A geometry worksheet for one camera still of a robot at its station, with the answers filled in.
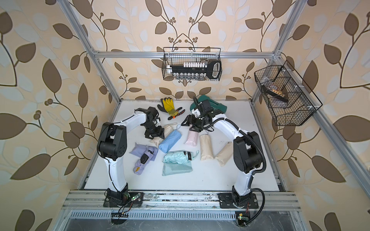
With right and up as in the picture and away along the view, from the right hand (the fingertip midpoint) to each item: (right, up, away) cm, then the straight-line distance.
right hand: (185, 126), depth 87 cm
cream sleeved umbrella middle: (+14, -16, +4) cm, 22 cm away
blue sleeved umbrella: (-11, -10, +7) cm, 16 cm away
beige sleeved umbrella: (-13, -3, +12) cm, 18 cm away
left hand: (-19, -7, +8) cm, 22 cm away
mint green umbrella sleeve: (-9, -25, -3) cm, 27 cm away
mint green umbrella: (-3, -18, -2) cm, 19 cm away
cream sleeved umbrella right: (+25, -17, +1) cm, 31 cm away
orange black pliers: (-6, +8, +24) cm, 26 cm away
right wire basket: (+55, +15, -13) cm, 59 cm away
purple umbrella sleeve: (-29, -15, +2) cm, 33 cm away
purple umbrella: (-24, -19, -2) cm, 31 cm away
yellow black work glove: (-15, +14, +28) cm, 34 cm away
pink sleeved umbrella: (+4, -9, +8) cm, 12 cm away
